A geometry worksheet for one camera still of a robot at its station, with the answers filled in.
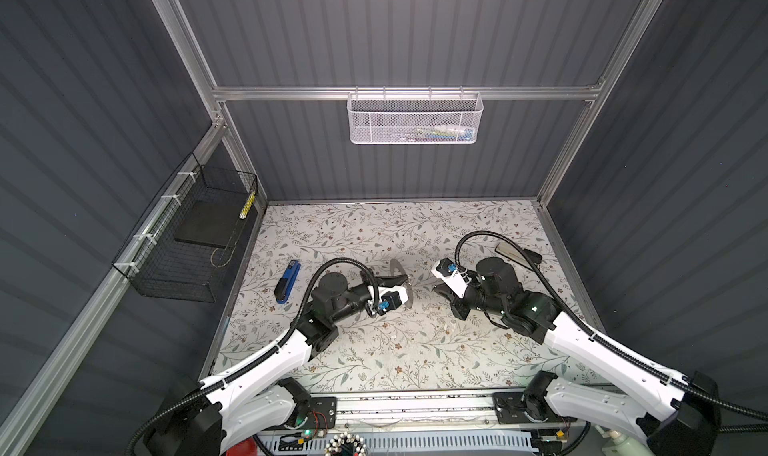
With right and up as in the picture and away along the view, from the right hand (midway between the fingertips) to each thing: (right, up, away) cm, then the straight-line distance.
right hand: (440, 288), depth 75 cm
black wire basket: (-66, +7, -8) cm, 66 cm away
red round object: (-46, -36, -6) cm, 59 cm away
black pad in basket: (-59, +17, +2) cm, 62 cm away
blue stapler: (-45, -2, +16) cm, 48 cm away
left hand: (-10, +5, -4) cm, 12 cm away
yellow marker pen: (-53, +22, +8) cm, 58 cm away
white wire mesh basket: (-3, +62, +49) cm, 79 cm away
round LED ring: (-23, -25, -19) cm, 39 cm away
